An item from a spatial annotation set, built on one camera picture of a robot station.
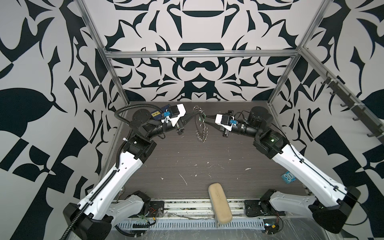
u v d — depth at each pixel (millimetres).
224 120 473
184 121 508
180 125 503
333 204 385
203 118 544
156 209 734
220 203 728
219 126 496
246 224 712
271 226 712
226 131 538
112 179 419
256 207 739
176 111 440
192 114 529
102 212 396
